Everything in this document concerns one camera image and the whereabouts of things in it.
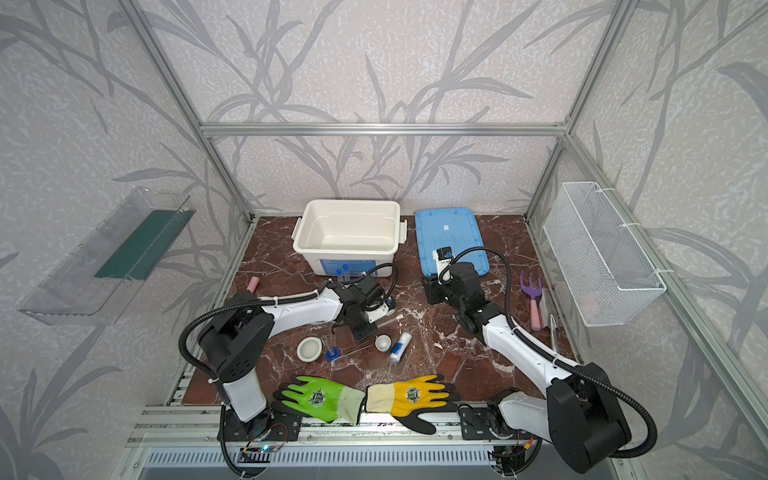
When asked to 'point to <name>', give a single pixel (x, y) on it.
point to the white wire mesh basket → (603, 268)
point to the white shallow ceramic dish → (309, 349)
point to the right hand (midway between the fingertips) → (427, 267)
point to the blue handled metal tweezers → (333, 353)
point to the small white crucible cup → (383, 342)
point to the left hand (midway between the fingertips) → (373, 322)
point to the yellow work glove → (408, 399)
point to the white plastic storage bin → (362, 235)
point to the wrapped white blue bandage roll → (400, 347)
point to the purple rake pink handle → (534, 294)
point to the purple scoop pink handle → (253, 284)
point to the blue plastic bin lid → (456, 228)
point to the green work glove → (318, 399)
